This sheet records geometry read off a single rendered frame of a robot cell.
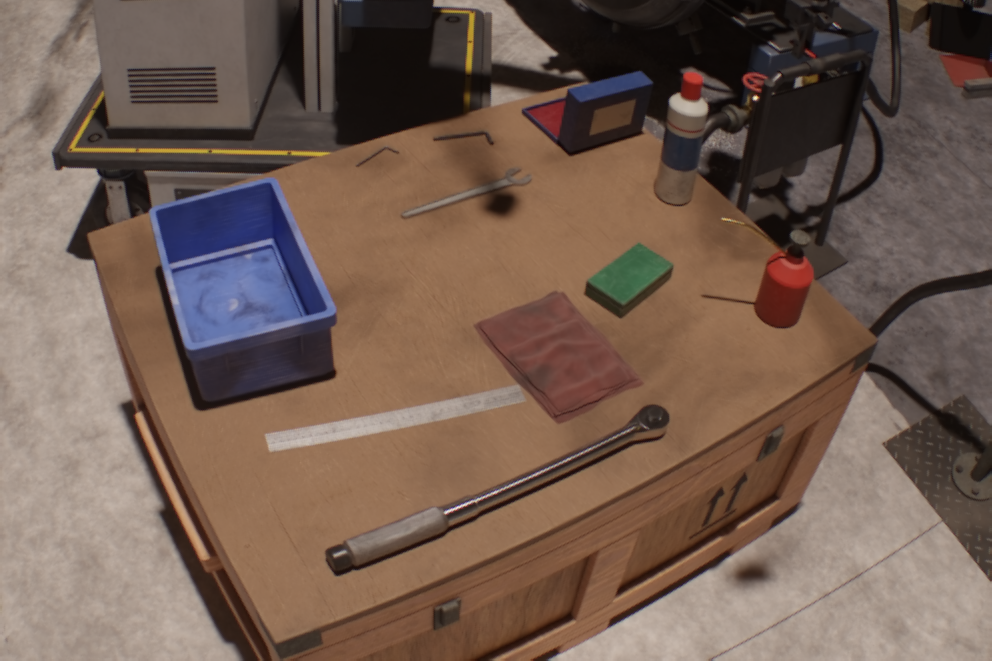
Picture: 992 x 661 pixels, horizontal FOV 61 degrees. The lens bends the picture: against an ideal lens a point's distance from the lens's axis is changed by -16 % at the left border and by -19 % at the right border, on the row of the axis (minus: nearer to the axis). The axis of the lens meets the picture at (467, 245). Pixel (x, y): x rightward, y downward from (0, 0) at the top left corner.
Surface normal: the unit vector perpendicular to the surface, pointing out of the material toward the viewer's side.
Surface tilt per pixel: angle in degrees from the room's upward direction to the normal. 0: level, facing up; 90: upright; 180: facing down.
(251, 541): 0
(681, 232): 0
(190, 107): 90
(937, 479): 0
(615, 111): 97
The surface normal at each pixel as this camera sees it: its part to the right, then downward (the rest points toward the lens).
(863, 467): 0.04, -0.77
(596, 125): 0.50, 0.65
